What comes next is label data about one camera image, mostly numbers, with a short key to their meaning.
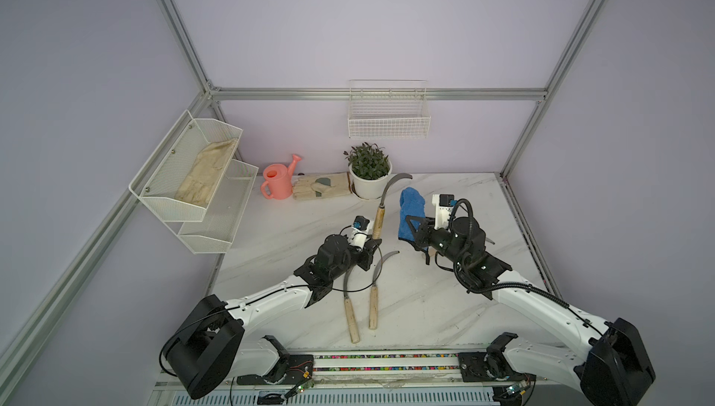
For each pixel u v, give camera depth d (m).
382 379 0.73
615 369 0.39
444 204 0.66
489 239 1.01
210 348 0.41
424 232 0.67
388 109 1.08
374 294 0.86
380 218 0.75
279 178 1.05
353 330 0.80
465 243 0.56
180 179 0.78
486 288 0.56
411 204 0.75
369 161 1.01
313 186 1.15
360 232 0.69
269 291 0.52
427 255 0.75
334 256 0.61
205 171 0.80
